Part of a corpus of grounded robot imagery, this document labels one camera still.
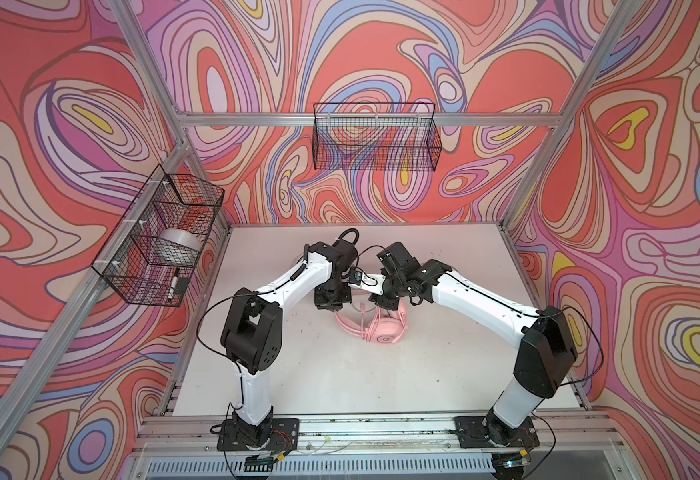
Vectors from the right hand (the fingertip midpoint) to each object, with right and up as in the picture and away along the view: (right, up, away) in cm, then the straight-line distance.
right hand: (378, 294), depth 84 cm
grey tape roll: (-50, +14, -14) cm, 54 cm away
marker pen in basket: (-51, +4, -12) cm, 53 cm away
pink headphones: (+1, -8, -8) cm, 12 cm away
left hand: (-10, -4, +3) cm, 11 cm away
